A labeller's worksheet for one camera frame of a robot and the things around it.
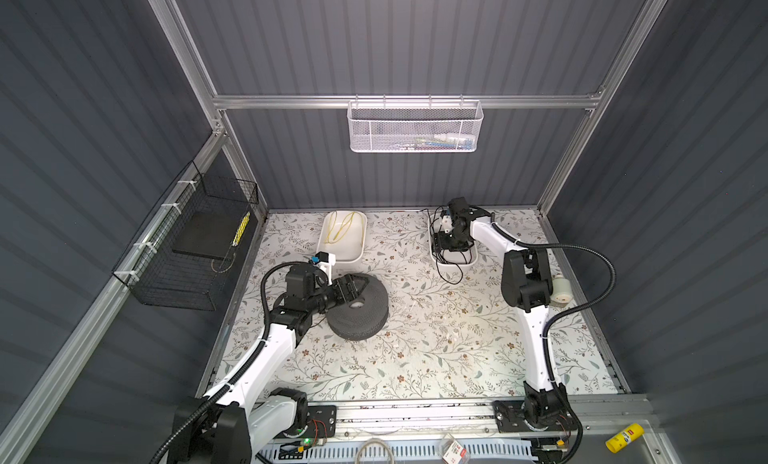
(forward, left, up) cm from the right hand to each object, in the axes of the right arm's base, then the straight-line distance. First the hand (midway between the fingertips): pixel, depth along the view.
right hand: (445, 247), depth 106 cm
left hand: (-23, +27, +15) cm, 39 cm away
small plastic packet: (-60, +5, 0) cm, 60 cm away
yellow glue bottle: (-56, -39, -1) cm, 68 cm away
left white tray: (+3, +36, +5) cm, 37 cm away
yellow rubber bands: (+12, +43, -1) cm, 44 cm away
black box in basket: (-17, +64, +29) cm, 73 cm away
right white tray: (-4, -2, -1) cm, 5 cm away
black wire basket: (-24, +70, +28) cm, 79 cm away
